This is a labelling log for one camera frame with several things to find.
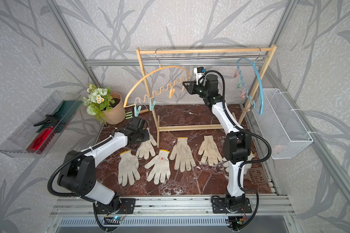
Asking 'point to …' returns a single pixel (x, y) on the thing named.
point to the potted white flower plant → (107, 106)
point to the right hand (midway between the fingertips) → (184, 82)
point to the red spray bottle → (39, 144)
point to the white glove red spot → (162, 167)
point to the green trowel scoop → (63, 115)
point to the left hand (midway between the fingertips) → (147, 136)
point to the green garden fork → (130, 114)
